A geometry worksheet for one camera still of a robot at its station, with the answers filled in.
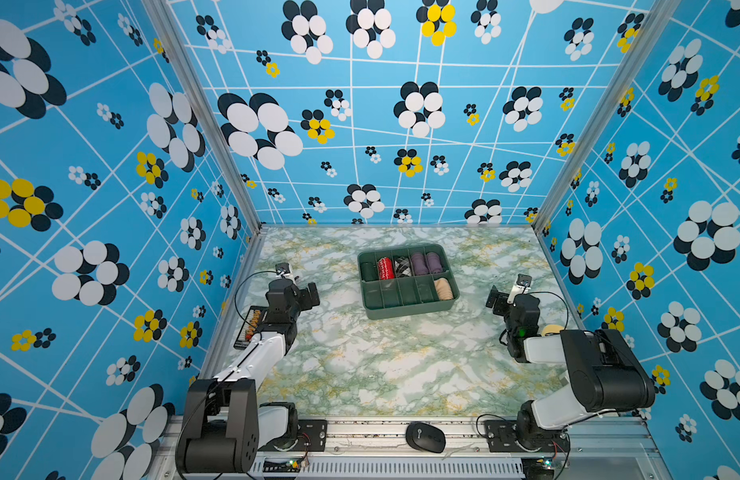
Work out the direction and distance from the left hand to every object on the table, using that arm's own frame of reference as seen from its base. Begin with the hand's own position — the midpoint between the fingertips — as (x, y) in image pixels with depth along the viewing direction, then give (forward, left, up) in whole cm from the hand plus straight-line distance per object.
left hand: (299, 284), depth 89 cm
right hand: (+1, -66, -4) cm, 67 cm away
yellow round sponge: (-8, -78, -11) cm, 80 cm away
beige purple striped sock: (+2, -45, -6) cm, 46 cm away
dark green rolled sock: (+9, -21, -6) cm, 24 cm away
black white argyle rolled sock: (+11, -32, -5) cm, 34 cm away
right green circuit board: (-44, -63, -13) cm, 78 cm away
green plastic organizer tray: (+7, -31, -7) cm, 33 cm away
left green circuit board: (-44, -1, -13) cm, 46 cm away
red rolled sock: (+10, -26, -5) cm, 28 cm away
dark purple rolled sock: (+13, -43, -5) cm, 45 cm away
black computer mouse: (-38, -35, -8) cm, 53 cm away
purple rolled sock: (+12, -38, -5) cm, 40 cm away
